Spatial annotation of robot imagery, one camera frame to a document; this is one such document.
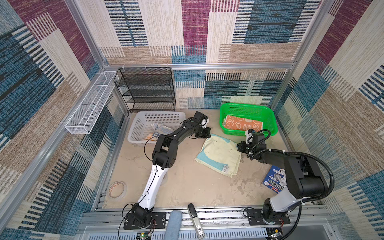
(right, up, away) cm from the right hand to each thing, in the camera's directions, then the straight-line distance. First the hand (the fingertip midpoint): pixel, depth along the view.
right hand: (237, 146), depth 96 cm
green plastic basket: (+20, +24, +16) cm, 35 cm away
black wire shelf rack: (-61, +39, +12) cm, 74 cm away
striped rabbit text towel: (-52, +10, +9) cm, 54 cm away
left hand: (-16, +7, +6) cm, 18 cm away
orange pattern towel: (+3, +15, +12) cm, 19 cm away
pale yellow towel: (-11, -5, -2) cm, 12 cm away
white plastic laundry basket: (-65, +16, +12) cm, 68 cm away
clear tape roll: (-69, -22, -14) cm, 74 cm away
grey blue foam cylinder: (-37, -33, -27) cm, 56 cm away
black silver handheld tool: (-26, -33, -28) cm, 50 cm away
